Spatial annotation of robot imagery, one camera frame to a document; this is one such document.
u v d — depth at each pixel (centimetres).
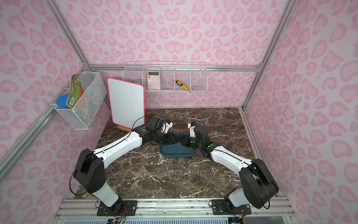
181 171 86
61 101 65
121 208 70
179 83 98
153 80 95
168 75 101
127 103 120
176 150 95
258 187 42
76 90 72
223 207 72
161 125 70
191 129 78
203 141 65
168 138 74
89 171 44
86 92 76
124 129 102
